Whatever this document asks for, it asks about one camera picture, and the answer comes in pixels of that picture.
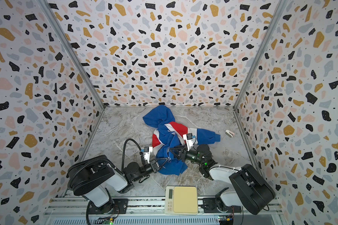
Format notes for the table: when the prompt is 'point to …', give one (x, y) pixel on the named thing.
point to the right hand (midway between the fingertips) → (170, 148)
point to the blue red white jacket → (168, 134)
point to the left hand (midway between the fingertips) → (168, 159)
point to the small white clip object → (229, 133)
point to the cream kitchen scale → (181, 200)
